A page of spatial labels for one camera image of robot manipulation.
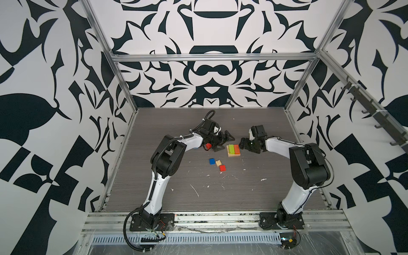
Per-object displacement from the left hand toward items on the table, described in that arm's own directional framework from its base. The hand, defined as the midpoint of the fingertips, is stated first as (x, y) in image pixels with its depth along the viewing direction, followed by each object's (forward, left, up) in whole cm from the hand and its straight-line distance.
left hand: (233, 140), depth 93 cm
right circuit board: (-47, -18, -9) cm, 51 cm away
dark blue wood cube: (-9, +13, -8) cm, 18 cm away
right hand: (+1, -8, -6) cm, 10 cm away
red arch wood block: (-7, +15, +5) cm, 17 cm away
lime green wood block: (-2, +1, -6) cm, 6 cm away
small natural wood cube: (-10, +9, -7) cm, 15 cm away
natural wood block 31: (-5, 0, -8) cm, 10 cm away
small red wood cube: (-13, +7, -8) cm, 17 cm away
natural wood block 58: (-1, +3, -7) cm, 7 cm away
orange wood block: (-4, -3, -6) cm, 8 cm away
